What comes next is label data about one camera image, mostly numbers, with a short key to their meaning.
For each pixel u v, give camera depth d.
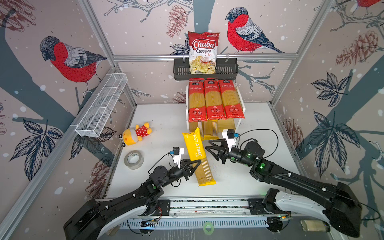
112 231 0.65
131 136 0.95
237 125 0.81
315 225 0.65
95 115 0.73
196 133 0.66
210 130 0.84
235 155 0.60
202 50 0.85
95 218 0.44
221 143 0.66
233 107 0.70
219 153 0.60
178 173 0.64
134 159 0.91
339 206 0.39
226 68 0.95
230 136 0.58
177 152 0.65
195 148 0.67
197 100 0.75
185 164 0.66
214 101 0.73
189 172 0.65
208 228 0.68
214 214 0.73
